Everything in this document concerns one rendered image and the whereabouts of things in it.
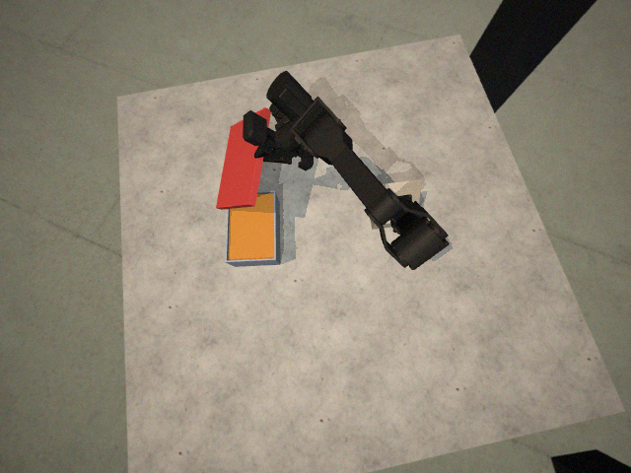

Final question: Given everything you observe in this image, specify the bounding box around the red lid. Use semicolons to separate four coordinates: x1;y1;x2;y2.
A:
216;120;263;210

